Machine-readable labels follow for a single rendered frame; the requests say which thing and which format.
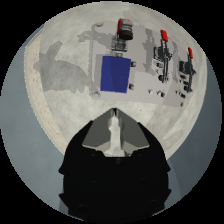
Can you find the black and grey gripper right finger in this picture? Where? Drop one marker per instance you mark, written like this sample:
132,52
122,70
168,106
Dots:
137,137

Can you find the grey fixture plate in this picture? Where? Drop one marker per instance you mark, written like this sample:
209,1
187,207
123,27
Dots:
144,76

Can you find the dark blue flat plate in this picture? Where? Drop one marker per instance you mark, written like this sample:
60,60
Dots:
115,74

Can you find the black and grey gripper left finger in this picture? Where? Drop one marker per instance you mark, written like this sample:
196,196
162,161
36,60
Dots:
95,135

